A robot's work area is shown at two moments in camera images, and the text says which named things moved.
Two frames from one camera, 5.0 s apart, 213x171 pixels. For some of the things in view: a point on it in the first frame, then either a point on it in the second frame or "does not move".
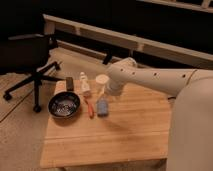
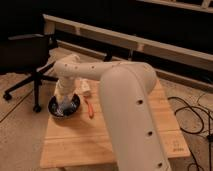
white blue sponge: [102, 107] to [65, 105]
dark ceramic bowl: [64, 105] does not move
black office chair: [29, 55] does not move
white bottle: [84, 85] does not move
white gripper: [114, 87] to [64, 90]
